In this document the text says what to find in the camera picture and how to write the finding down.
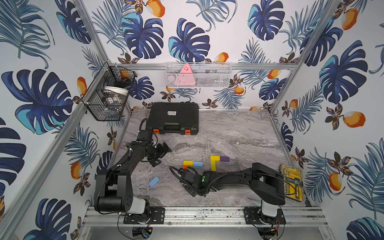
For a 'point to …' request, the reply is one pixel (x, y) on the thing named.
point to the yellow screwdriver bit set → (293, 182)
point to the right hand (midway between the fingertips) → (190, 184)
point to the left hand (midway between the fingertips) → (167, 152)
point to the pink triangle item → (185, 77)
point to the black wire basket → (107, 96)
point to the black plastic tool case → (174, 117)
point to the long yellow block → (213, 165)
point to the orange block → (185, 166)
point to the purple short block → (224, 158)
